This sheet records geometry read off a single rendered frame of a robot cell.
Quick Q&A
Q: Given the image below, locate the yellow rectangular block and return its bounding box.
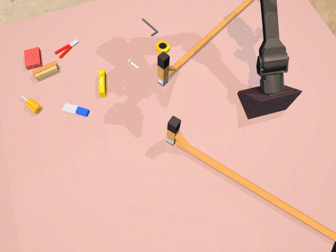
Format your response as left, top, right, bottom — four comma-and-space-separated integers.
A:
98, 70, 106, 97

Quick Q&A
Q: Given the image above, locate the yellow ring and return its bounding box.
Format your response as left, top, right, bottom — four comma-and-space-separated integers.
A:
156, 41, 170, 54

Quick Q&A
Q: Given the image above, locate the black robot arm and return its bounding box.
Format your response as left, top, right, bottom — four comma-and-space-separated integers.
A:
256, 0, 289, 96

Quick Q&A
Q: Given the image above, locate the tan scrub brush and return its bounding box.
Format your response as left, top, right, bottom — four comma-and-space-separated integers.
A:
32, 61, 59, 81

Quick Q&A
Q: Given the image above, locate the yellow screwdriver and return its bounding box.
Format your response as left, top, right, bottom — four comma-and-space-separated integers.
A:
21, 95, 42, 114

